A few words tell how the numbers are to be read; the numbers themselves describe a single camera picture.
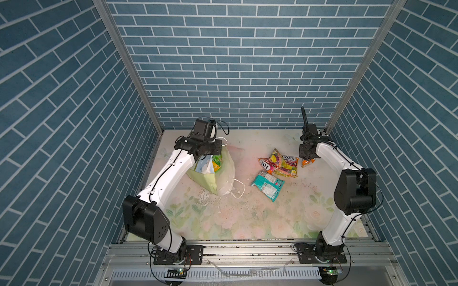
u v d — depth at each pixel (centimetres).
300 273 71
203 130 60
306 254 74
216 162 91
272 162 99
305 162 94
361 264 74
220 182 89
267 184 93
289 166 99
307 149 73
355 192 50
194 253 73
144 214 41
